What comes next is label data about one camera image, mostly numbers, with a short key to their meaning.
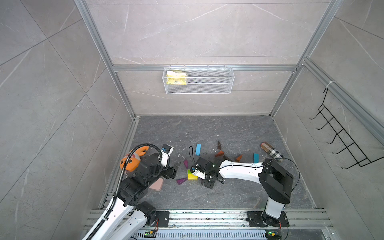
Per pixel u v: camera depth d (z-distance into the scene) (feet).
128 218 1.94
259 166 1.63
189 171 2.61
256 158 3.13
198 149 3.23
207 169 2.19
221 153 3.17
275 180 1.51
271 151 3.13
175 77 2.88
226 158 3.10
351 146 2.08
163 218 2.39
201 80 3.31
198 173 2.55
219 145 3.25
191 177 2.77
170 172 2.03
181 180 2.79
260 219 2.39
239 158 3.11
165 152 1.91
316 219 2.45
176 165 2.03
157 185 2.68
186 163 3.03
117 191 1.48
